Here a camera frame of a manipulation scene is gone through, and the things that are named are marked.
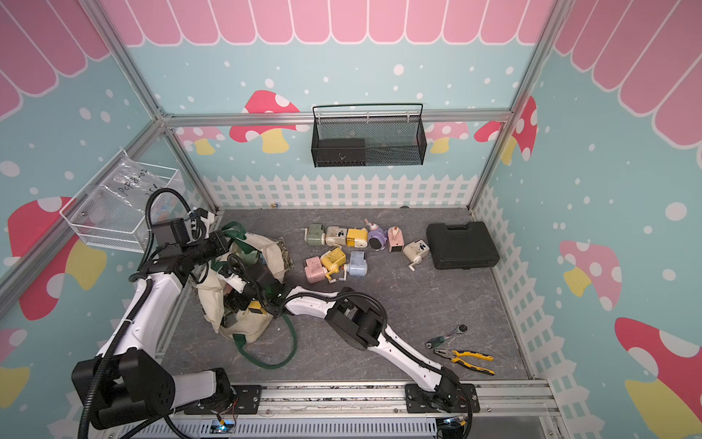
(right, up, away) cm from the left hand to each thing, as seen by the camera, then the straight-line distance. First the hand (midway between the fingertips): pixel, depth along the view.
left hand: (235, 239), depth 81 cm
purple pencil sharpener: (+44, 0, +21) cm, 49 cm away
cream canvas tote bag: (+9, -32, +4) cm, 33 cm away
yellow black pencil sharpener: (+4, -22, +6) cm, 23 cm away
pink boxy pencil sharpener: (+21, -11, +13) cm, 28 cm away
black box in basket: (+32, +28, +6) cm, 43 cm away
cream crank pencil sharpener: (+58, -5, +21) cm, 62 cm away
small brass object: (-2, +15, +42) cm, 45 cm away
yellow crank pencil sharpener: (+27, -8, +17) cm, 33 cm away
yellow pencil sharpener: (+37, 0, +24) cm, 44 cm away
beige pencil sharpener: (+29, +1, +24) cm, 37 cm away
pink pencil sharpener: (+51, 0, +20) cm, 55 cm away
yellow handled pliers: (+66, -34, 0) cm, 74 cm away
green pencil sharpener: (+20, +1, +24) cm, 31 cm away
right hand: (-5, -16, +5) cm, 18 cm away
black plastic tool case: (+76, -3, +20) cm, 78 cm away
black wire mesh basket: (+39, +37, +16) cm, 56 cm away
